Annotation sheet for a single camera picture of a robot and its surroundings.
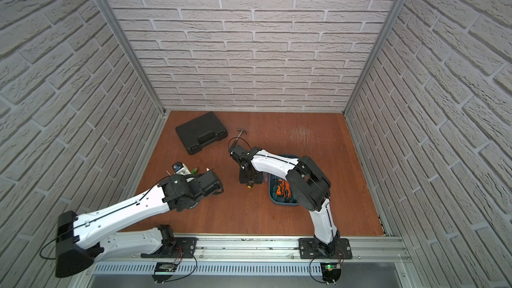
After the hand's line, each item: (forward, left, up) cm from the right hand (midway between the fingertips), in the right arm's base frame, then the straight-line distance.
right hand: (250, 180), depth 90 cm
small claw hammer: (+28, +6, -1) cm, 29 cm away
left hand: (-6, +16, +13) cm, 22 cm away
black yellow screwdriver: (-3, +1, +1) cm, 4 cm away
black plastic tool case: (+27, +28, +4) cm, 39 cm away
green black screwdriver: (-10, -19, 0) cm, 21 cm away
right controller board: (-36, -28, -3) cm, 46 cm away
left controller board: (-31, +32, 0) cm, 45 cm away
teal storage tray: (-8, -13, +2) cm, 15 cm away
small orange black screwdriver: (-4, -14, +1) cm, 15 cm away
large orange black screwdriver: (-7, -16, +2) cm, 18 cm away
